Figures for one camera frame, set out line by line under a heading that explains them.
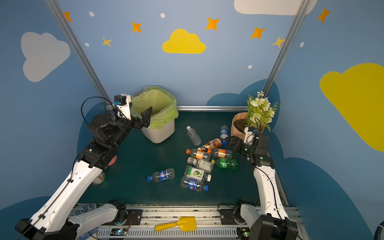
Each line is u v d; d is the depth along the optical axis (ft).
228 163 2.90
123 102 1.63
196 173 2.83
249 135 2.26
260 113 2.70
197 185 2.65
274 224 1.27
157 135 3.22
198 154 3.04
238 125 3.25
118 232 2.34
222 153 3.05
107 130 1.45
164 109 2.69
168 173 2.80
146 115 1.80
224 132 3.42
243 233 2.37
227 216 2.45
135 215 2.46
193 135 3.34
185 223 2.40
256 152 1.97
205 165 2.88
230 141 3.41
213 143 3.22
